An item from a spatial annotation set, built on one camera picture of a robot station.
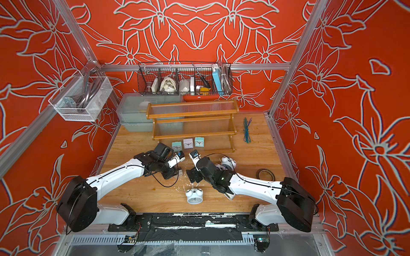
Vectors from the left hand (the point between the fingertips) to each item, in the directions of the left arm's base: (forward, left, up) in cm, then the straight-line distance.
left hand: (175, 168), depth 85 cm
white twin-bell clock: (+5, -30, +2) cm, 30 cm away
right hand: (-2, -9, +6) cm, 11 cm away
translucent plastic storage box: (+31, +32, +12) cm, 46 cm away
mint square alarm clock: (+14, +2, 0) cm, 14 cm away
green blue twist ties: (+28, -43, -6) cm, 51 cm away
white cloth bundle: (+38, +8, +27) cm, 47 cm away
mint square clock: (+19, -11, 0) cm, 22 cm away
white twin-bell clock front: (-15, -12, +1) cm, 19 cm away
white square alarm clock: (+16, -5, 0) cm, 17 cm away
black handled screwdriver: (+45, -14, +25) cm, 53 cm away
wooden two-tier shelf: (+31, 0, +5) cm, 32 cm away
